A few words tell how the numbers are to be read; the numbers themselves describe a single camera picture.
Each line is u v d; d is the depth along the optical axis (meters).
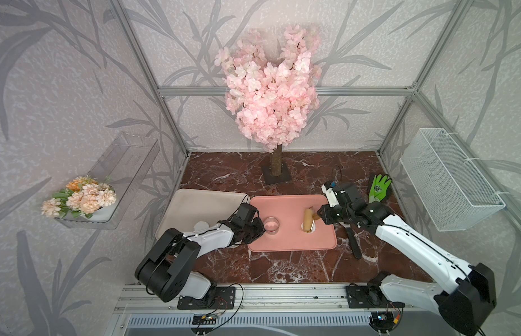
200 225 0.92
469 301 0.37
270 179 1.08
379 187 1.04
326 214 0.68
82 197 0.49
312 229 0.85
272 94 0.64
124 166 0.74
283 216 0.94
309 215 0.88
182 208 0.97
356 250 0.85
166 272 0.43
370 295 0.66
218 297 0.73
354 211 0.58
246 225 0.71
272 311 0.72
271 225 0.91
